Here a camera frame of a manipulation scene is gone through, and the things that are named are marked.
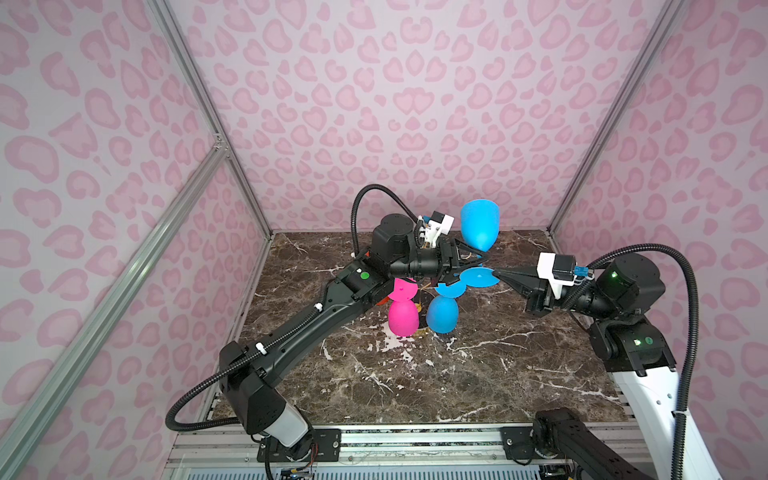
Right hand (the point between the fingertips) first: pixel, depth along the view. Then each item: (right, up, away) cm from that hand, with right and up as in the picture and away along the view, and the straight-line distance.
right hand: (497, 275), depth 55 cm
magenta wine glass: (-17, -11, +18) cm, 27 cm away
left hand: (-1, +1, +1) cm, 2 cm away
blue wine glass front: (-7, -10, +17) cm, 21 cm away
